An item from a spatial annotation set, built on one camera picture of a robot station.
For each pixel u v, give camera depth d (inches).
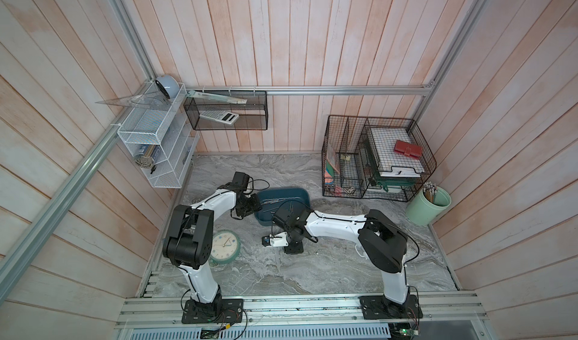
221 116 38.6
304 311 29.4
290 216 28.2
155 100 34.3
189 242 19.2
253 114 42.2
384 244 19.3
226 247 33.6
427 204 33.1
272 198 39.8
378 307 28.7
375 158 37.8
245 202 32.2
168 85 32.7
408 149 35.7
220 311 27.3
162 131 30.1
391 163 34.7
